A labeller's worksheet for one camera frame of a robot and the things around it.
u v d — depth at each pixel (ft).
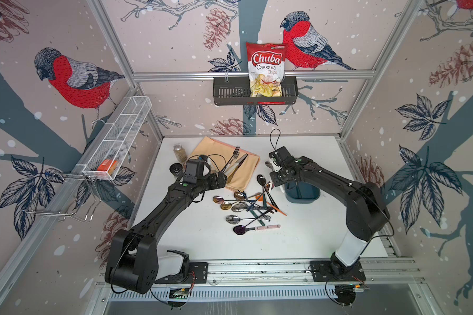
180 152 3.40
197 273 2.40
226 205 2.95
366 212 1.54
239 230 2.71
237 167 3.49
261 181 3.24
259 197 3.05
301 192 3.12
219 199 3.02
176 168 3.03
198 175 2.20
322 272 2.39
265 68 2.70
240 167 3.51
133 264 1.32
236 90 3.11
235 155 3.62
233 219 2.78
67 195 1.84
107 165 2.19
